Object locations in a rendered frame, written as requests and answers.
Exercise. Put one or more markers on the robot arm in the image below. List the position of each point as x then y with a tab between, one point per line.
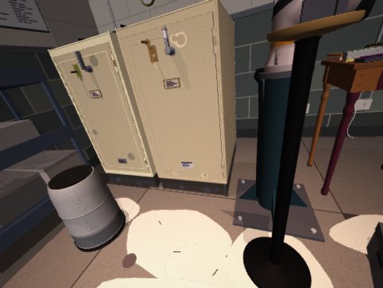
284	45

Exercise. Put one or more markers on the brown keyhole cover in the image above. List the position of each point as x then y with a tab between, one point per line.
152	52

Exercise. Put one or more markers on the light grey bolt lever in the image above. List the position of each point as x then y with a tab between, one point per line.
167	45

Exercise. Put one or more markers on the black stand with yellow dish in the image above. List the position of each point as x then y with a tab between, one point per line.
294	143

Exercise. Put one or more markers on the dark grey bolt lever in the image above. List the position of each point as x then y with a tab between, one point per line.
82	62

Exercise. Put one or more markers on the green keyhole cover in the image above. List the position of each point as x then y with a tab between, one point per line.
76	70

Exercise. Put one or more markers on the wooden table with turned legs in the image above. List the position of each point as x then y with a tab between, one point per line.
350	90

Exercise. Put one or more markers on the grey metal drum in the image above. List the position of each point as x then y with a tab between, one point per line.
83	206

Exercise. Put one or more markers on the blue metal shelf unit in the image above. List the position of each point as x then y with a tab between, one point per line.
27	143

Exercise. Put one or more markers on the stack of books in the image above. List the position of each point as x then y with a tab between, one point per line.
359	54

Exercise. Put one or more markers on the dark box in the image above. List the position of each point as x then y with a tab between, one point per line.
376	254

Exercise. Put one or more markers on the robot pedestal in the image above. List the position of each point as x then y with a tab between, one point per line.
270	143

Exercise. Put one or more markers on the white wall socket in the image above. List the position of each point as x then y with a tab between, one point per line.
363	104

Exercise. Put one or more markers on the grey wall notice board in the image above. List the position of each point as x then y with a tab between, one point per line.
21	13

